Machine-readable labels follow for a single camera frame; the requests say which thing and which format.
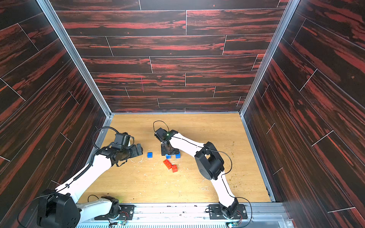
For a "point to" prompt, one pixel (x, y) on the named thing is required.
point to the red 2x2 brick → (174, 168)
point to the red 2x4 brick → (167, 163)
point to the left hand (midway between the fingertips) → (138, 150)
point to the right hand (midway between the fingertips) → (171, 150)
